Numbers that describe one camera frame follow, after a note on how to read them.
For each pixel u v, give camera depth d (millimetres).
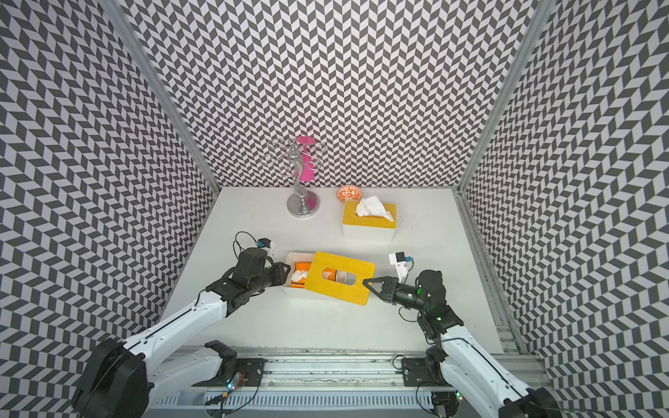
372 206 918
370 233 994
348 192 1155
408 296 667
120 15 724
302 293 844
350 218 1007
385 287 705
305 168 970
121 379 392
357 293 738
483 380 459
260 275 668
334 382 721
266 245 765
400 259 726
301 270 845
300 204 1146
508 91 828
